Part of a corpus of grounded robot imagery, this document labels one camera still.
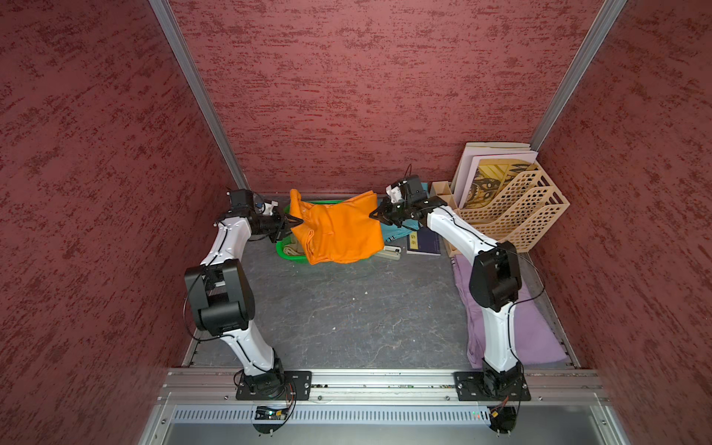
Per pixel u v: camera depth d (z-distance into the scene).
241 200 0.73
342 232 0.92
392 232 1.02
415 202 0.74
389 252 1.01
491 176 0.98
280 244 0.94
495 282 0.54
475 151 0.97
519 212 0.97
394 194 0.87
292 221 0.85
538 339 0.82
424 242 1.01
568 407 0.75
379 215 0.83
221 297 0.49
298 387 0.75
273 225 0.79
